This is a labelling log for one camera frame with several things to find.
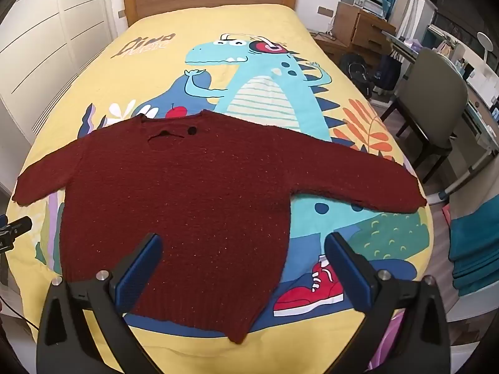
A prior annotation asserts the black cable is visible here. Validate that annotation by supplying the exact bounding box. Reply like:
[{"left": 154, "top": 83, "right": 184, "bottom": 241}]
[{"left": 0, "top": 257, "right": 40, "bottom": 328}]

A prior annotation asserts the dark red knitted sweater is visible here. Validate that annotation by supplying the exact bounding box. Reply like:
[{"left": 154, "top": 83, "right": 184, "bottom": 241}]
[{"left": 12, "top": 110, "right": 426, "bottom": 344}]

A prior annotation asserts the white desk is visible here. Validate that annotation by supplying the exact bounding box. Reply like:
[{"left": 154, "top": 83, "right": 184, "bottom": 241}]
[{"left": 382, "top": 0, "right": 499, "bottom": 205}]

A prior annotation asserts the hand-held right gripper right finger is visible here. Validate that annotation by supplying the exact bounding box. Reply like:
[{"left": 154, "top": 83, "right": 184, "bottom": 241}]
[{"left": 324, "top": 232, "right": 453, "bottom": 374}]

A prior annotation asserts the yellow dinosaur printed blanket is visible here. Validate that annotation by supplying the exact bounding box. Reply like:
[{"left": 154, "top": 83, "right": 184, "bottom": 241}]
[{"left": 8, "top": 4, "right": 434, "bottom": 374}]

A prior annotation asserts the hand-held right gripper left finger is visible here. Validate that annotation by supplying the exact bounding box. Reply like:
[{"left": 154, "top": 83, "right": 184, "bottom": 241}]
[{"left": 36, "top": 233, "right": 164, "bottom": 374}]

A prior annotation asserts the pink bed sheet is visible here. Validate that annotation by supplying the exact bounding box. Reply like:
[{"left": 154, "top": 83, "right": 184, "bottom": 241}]
[{"left": 366, "top": 309, "right": 408, "bottom": 374}]

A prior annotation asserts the dark blue bag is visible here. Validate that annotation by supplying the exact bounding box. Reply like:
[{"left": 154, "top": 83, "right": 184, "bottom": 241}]
[{"left": 373, "top": 52, "right": 403, "bottom": 95}]

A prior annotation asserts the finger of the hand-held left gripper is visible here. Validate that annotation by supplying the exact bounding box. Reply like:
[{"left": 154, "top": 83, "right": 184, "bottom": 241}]
[{"left": 5, "top": 216, "right": 33, "bottom": 239}]

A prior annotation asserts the grey-green chair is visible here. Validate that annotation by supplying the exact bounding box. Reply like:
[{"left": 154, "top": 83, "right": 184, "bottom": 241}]
[{"left": 380, "top": 50, "right": 469, "bottom": 185}]

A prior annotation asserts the wooden drawer cabinet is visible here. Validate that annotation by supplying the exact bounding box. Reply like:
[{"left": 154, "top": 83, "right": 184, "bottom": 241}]
[{"left": 333, "top": 2, "right": 397, "bottom": 54}]

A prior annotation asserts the white wardrobe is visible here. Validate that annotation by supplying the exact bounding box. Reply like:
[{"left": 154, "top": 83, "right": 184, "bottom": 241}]
[{"left": 0, "top": 0, "right": 130, "bottom": 143}]

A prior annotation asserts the stack of teal cloth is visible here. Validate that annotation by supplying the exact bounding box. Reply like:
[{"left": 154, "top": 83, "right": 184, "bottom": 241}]
[{"left": 448, "top": 198, "right": 499, "bottom": 297}]

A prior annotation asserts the white desk lamp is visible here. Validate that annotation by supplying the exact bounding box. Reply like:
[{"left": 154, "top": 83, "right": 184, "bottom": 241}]
[{"left": 477, "top": 32, "right": 498, "bottom": 75}]

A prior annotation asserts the black backpack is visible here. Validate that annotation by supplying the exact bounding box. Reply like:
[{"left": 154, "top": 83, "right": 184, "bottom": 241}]
[{"left": 338, "top": 52, "right": 375, "bottom": 99}]

